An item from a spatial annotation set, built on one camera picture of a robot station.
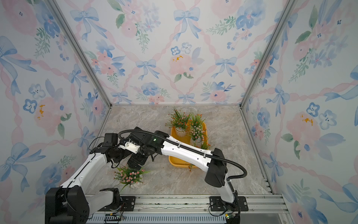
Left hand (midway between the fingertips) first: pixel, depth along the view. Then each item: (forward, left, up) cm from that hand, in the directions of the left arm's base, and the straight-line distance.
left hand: (130, 151), depth 87 cm
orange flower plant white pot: (+20, -42, +7) cm, 47 cm away
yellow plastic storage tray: (-5, -31, -5) cm, 32 cm away
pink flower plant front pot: (-18, -5, +9) cm, 21 cm away
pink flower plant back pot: (+6, -41, +9) cm, 42 cm away
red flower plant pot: (+18, -30, +9) cm, 36 cm away
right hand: (-8, -6, +11) cm, 15 cm away
